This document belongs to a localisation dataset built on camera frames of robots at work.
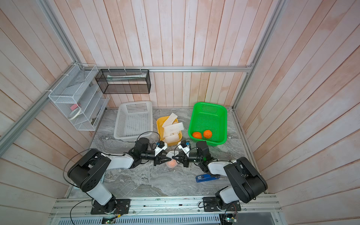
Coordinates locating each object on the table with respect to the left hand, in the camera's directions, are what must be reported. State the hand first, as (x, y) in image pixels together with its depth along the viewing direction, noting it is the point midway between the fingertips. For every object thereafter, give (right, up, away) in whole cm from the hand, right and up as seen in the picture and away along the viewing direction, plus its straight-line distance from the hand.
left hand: (169, 158), depth 84 cm
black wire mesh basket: (-36, +53, +21) cm, 68 cm away
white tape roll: (-56, +28, -3) cm, 63 cm away
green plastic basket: (+31, +27, +30) cm, 51 cm away
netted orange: (+19, +13, +12) cm, 26 cm away
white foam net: (+1, +11, +14) cm, 18 cm away
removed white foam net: (-1, +24, +20) cm, 31 cm away
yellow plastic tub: (-8, +23, +23) cm, 33 cm away
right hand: (+3, +2, -2) cm, 4 cm away
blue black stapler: (+21, -10, -4) cm, 24 cm away
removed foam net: (-2, +16, +20) cm, 26 cm away
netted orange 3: (+2, -2, -2) cm, 4 cm away
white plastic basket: (-31, +23, +27) cm, 47 cm away
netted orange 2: (+27, +14, +14) cm, 33 cm away
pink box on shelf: (-57, +31, -2) cm, 65 cm away
